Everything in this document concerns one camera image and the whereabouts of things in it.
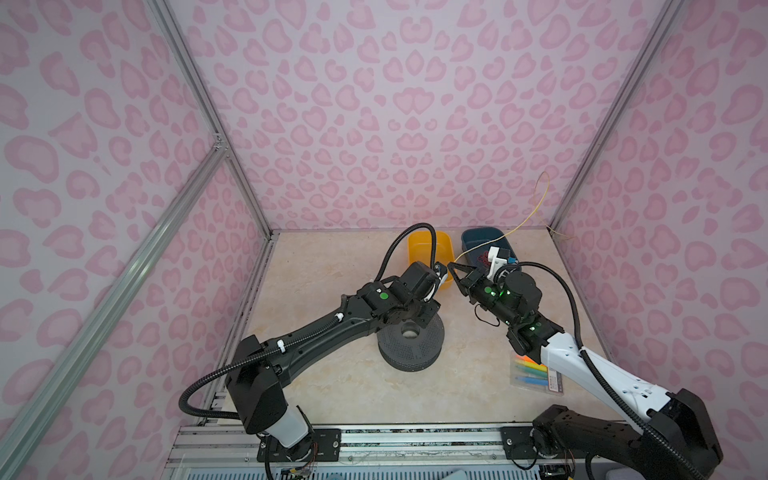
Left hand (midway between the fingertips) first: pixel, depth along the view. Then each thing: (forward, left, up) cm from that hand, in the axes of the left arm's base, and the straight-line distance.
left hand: (432, 299), depth 77 cm
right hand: (+4, -3, +10) cm, 11 cm away
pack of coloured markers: (-12, -27, -20) cm, 35 cm away
